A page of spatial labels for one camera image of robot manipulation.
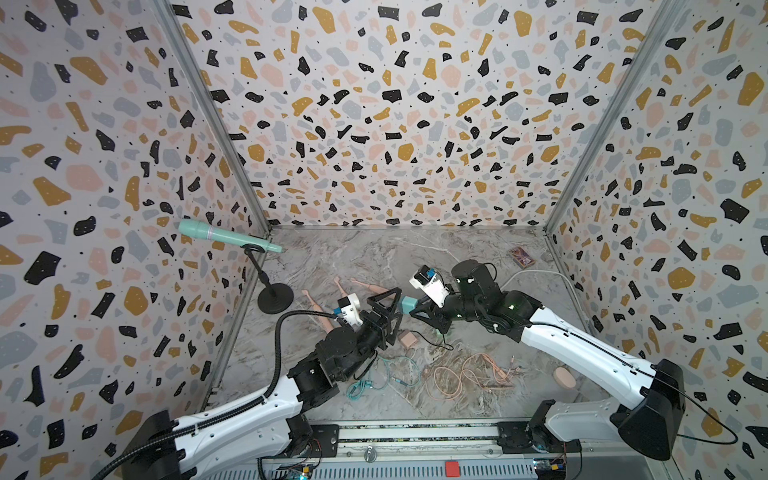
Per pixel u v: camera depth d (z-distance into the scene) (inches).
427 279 24.4
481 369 33.8
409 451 28.8
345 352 20.2
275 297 38.4
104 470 14.4
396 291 25.6
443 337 36.2
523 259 44.2
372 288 40.6
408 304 27.7
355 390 32.1
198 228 28.3
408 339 35.4
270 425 21.6
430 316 25.6
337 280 40.6
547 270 43.2
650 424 15.3
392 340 27.5
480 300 21.9
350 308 26.4
